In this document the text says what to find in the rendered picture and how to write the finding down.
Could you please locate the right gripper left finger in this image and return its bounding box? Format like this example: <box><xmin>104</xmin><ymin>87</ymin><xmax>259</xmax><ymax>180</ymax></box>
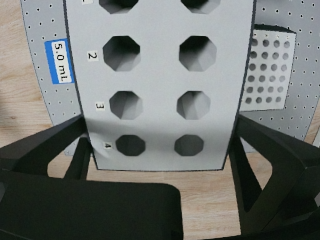
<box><xmin>0</xmin><ymin>114</ymin><xmax>91</xmax><ymax>180</ymax></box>

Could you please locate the white plate with round holes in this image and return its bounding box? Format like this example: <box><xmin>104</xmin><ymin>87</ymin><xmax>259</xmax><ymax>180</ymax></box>
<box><xmin>45</xmin><ymin>0</ymin><xmax>257</xmax><ymax>172</ymax></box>

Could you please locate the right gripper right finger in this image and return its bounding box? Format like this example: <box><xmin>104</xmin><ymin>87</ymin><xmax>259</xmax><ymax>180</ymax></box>
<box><xmin>228</xmin><ymin>114</ymin><xmax>320</xmax><ymax>234</ymax></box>

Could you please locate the grey rectangular base plate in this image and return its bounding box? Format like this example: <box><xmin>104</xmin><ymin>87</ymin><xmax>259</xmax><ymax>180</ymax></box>
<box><xmin>19</xmin><ymin>0</ymin><xmax>320</xmax><ymax>141</ymax></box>

